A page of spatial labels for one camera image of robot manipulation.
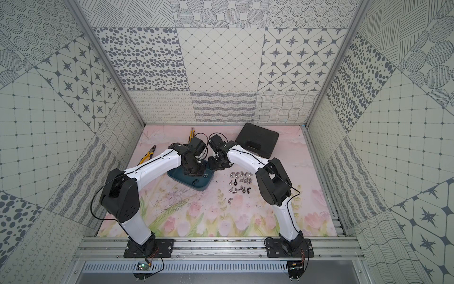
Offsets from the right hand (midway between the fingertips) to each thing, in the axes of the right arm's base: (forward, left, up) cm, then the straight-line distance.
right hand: (215, 169), depth 92 cm
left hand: (-3, +5, +3) cm, 7 cm away
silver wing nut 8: (-9, -9, -6) cm, 14 cm away
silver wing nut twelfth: (-8, -14, -7) cm, 17 cm away
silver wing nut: (0, -8, -6) cm, 10 cm away
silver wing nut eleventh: (-9, -11, -6) cm, 16 cm away
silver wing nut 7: (-4, -19, -6) cm, 20 cm away
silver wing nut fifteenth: (-14, -8, -7) cm, 18 cm away
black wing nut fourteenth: (-9, -17, -6) cm, 20 cm away
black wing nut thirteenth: (-10, -15, -7) cm, 19 cm away
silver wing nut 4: (+1, -17, -7) cm, 18 cm away
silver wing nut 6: (-2, -14, -7) cm, 16 cm away
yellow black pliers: (+11, +42, -5) cm, 44 cm away
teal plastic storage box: (-4, +9, -7) cm, 12 cm away
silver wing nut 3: (+1, -14, -7) cm, 16 cm away
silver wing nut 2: (0, -11, -6) cm, 13 cm away
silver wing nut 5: (0, -19, -6) cm, 20 cm away
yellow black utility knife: (+30, +18, -3) cm, 35 cm away
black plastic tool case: (+22, -24, -2) cm, 33 cm away
